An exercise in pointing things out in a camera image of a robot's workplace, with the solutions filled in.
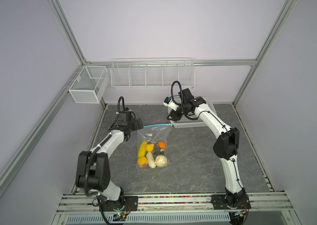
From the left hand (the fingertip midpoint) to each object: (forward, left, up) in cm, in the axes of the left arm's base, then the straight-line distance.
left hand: (136, 124), depth 91 cm
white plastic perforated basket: (+9, -38, -13) cm, 41 cm away
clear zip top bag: (-2, -11, -11) cm, 15 cm away
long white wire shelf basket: (+32, -12, +17) cm, 38 cm away
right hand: (+3, -23, +4) cm, 23 cm away
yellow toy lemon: (-14, -8, -7) cm, 18 cm away
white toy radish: (-24, -9, -6) cm, 26 cm away
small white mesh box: (+31, +34, +10) cm, 47 cm away
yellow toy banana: (-14, -3, -9) cm, 17 cm away
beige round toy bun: (-24, -15, -5) cm, 29 cm away
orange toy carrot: (-11, -16, -10) cm, 22 cm away
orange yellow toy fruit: (-23, -4, -7) cm, 24 cm away
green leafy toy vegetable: (-17, -16, -5) cm, 24 cm away
